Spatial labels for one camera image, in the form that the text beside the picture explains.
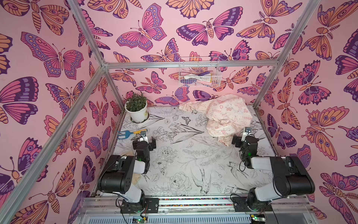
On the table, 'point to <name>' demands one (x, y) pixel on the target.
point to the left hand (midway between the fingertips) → (146, 136)
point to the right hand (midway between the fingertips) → (243, 134)
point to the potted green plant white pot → (137, 106)
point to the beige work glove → (135, 178)
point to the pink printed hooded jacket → (228, 116)
